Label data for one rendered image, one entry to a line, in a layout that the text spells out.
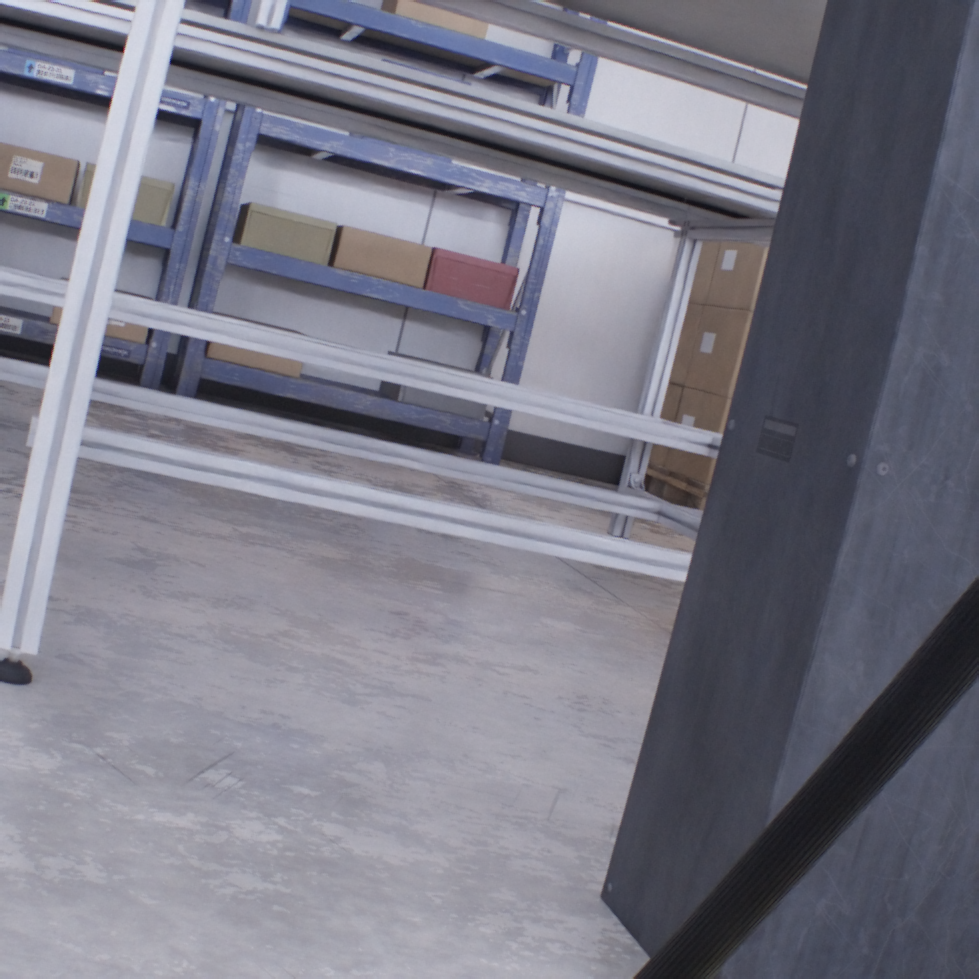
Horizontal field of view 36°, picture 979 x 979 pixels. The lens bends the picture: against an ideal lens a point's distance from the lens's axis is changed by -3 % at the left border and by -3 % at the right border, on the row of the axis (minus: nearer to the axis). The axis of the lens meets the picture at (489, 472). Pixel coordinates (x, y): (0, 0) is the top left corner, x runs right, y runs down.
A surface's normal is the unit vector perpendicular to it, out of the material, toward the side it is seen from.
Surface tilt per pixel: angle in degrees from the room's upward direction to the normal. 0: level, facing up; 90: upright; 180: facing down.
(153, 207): 90
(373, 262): 90
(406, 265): 90
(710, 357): 90
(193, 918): 0
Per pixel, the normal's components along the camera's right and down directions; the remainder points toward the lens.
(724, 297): -0.94, -0.21
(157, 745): 0.24, -0.97
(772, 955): 0.26, 0.15
